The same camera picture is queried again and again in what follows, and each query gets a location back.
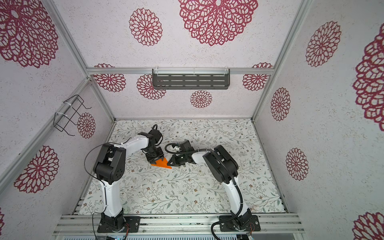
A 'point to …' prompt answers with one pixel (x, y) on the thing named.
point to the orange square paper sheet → (162, 163)
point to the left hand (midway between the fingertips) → (159, 164)
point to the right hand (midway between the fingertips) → (167, 162)
